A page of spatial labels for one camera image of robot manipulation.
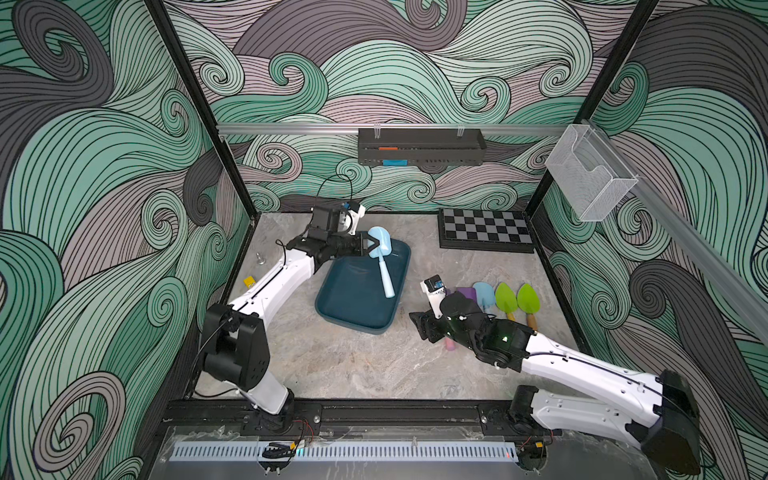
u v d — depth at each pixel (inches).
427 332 25.9
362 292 37.3
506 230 43.4
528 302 37.4
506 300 37.5
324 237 25.8
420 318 25.9
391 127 36.3
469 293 38.4
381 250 32.1
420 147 37.4
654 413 15.6
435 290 25.4
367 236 31.2
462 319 21.0
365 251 31.0
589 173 30.4
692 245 23.3
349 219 27.6
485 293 37.7
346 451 27.5
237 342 17.3
